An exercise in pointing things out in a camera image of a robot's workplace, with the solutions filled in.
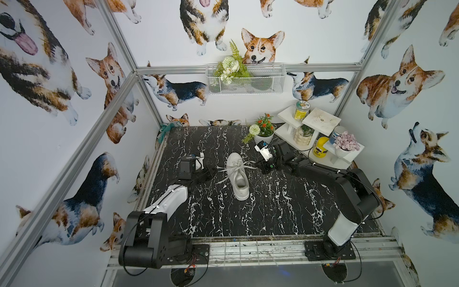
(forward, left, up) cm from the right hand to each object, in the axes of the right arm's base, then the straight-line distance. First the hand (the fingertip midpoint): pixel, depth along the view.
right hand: (260, 157), depth 91 cm
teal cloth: (+32, +62, -10) cm, 70 cm away
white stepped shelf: (+15, -32, +9) cm, 37 cm away
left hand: (-4, +22, +1) cm, 22 cm away
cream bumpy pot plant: (+20, -27, -6) cm, 34 cm away
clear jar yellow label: (+24, -24, +10) cm, 35 cm away
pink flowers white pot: (-1, -37, +12) cm, 39 cm away
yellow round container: (+8, -34, -6) cm, 35 cm away
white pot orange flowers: (+18, -2, +1) cm, 18 cm away
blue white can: (+7, -37, +11) cm, 39 cm away
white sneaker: (-8, +11, -5) cm, 14 cm away
